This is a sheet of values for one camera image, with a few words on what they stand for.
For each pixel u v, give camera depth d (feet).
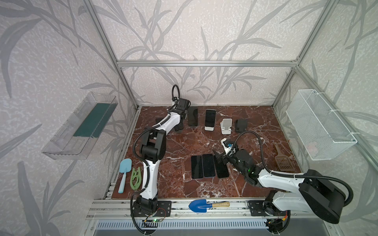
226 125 3.34
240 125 3.37
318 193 1.40
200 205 2.44
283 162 2.98
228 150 2.29
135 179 2.72
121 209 2.47
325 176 1.42
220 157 2.41
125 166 2.85
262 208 2.42
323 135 2.04
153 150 1.87
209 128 3.45
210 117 3.31
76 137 2.11
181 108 2.66
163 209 2.37
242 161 2.04
